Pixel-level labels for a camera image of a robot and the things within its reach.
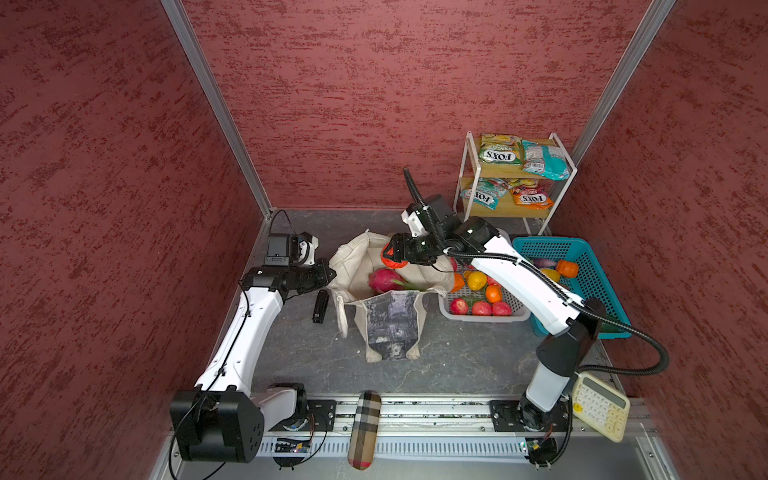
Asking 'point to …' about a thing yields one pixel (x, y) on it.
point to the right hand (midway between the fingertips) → (393, 262)
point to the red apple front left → (459, 306)
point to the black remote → (320, 306)
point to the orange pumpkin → (567, 269)
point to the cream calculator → (599, 406)
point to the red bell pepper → (398, 246)
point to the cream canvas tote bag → (392, 322)
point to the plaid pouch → (365, 430)
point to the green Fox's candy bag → (488, 191)
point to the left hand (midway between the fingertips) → (335, 279)
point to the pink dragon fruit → (386, 279)
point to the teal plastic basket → (590, 283)
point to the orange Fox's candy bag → (531, 194)
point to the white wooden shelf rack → (508, 190)
